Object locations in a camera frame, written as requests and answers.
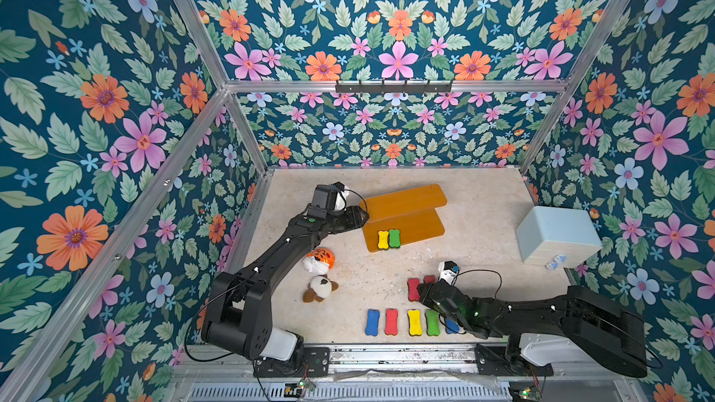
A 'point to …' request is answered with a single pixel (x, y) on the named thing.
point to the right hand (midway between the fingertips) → (414, 289)
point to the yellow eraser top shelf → (415, 322)
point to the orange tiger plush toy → (319, 261)
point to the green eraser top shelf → (432, 319)
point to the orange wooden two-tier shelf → (412, 211)
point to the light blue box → (550, 235)
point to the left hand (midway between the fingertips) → (366, 214)
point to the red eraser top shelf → (391, 322)
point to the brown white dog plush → (319, 288)
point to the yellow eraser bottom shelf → (383, 236)
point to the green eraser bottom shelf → (395, 237)
